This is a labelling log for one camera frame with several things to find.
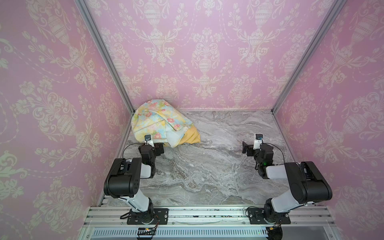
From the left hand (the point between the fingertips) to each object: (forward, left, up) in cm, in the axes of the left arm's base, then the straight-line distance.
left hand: (153, 142), depth 95 cm
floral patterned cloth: (+13, -1, +6) cm, 15 cm away
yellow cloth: (+6, -24, -1) cm, 24 cm away
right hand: (+1, -62, +2) cm, 63 cm away
